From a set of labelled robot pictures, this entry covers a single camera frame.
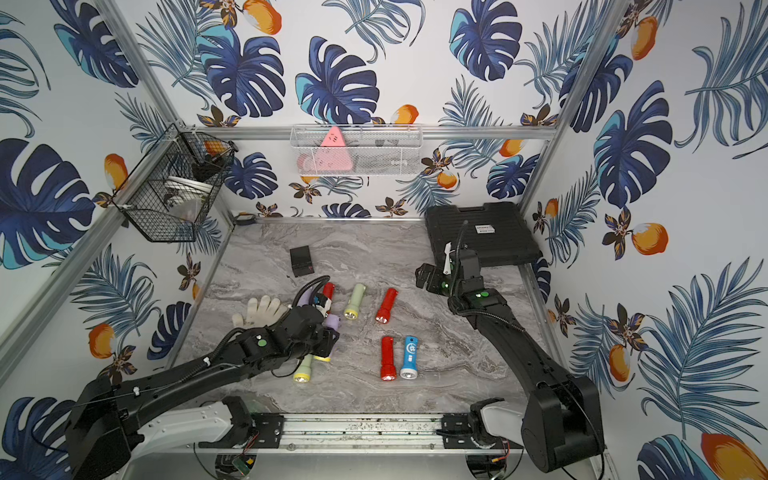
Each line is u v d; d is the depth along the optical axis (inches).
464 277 24.6
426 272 29.4
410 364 32.9
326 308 28.7
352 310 36.4
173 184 30.7
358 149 36.4
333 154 35.6
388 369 32.6
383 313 36.5
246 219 47.4
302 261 40.8
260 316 37.4
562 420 15.8
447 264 29.4
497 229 42.9
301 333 23.5
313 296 27.5
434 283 29.4
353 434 29.5
